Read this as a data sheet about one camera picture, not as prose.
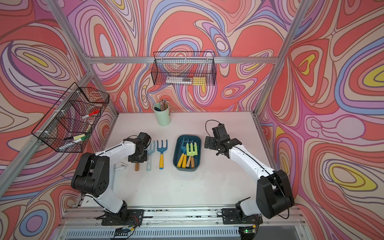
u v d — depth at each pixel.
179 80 0.82
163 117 1.08
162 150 0.99
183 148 0.96
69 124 0.75
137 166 0.88
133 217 0.73
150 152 0.96
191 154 0.93
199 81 0.91
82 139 0.72
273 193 0.42
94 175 0.47
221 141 0.65
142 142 0.75
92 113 0.77
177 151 0.95
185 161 0.91
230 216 0.72
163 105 1.04
